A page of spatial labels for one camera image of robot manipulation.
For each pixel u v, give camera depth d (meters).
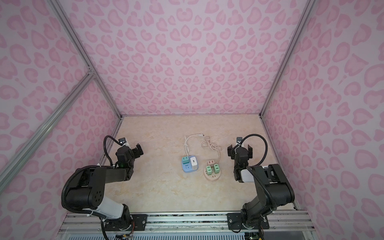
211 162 0.86
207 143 1.01
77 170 0.46
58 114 0.69
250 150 0.84
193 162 0.86
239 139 0.80
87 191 0.45
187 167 0.90
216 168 0.84
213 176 0.86
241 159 0.72
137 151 0.90
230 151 0.87
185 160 0.88
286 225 0.73
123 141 0.80
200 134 1.06
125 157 0.72
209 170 0.84
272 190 0.45
